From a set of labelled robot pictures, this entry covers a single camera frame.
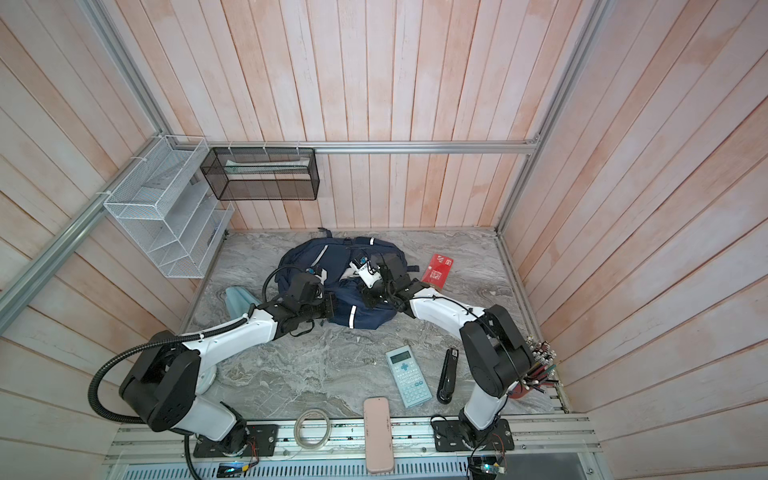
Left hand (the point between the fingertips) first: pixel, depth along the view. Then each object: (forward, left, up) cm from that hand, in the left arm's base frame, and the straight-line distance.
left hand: (337, 306), depth 88 cm
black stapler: (-19, -32, -7) cm, 38 cm away
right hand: (+6, -7, +3) cm, 10 cm away
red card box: (+19, -34, -8) cm, 40 cm away
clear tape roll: (-31, +5, -10) cm, 33 cm away
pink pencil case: (-33, -12, -7) cm, 36 cm away
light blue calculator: (-19, -21, -7) cm, 29 cm away
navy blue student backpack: (+21, +4, -2) cm, 21 cm away
